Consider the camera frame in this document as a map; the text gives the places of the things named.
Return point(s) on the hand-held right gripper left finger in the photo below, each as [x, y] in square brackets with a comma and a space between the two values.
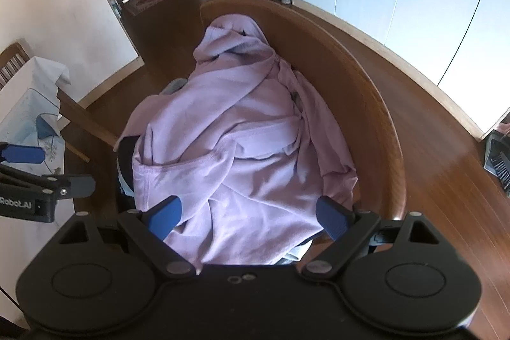
[165, 218]

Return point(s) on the blue and white printed tablecloth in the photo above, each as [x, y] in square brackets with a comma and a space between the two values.
[28, 113]

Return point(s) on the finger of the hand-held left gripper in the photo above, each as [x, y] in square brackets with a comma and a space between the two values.
[22, 154]
[75, 186]

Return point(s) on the wooden chair frame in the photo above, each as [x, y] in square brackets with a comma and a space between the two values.
[83, 117]

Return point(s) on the curved wooden chair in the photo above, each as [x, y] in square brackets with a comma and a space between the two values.
[358, 105]

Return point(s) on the purple sweater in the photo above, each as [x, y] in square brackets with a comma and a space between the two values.
[239, 125]

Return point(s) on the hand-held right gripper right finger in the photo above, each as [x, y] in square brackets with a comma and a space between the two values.
[332, 222]

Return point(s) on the grey cloth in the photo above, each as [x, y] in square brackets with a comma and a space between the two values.
[174, 87]

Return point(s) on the wooden slat-back chair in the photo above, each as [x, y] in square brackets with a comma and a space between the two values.
[12, 61]

